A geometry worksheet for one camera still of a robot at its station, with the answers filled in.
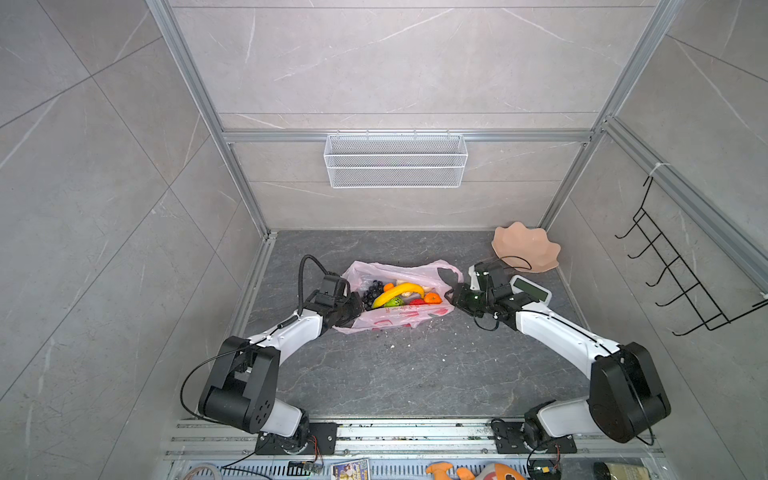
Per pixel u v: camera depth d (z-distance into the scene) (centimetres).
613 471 66
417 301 95
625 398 42
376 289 98
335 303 71
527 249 113
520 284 100
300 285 67
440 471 68
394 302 92
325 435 73
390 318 84
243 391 43
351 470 68
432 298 95
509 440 73
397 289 94
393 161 100
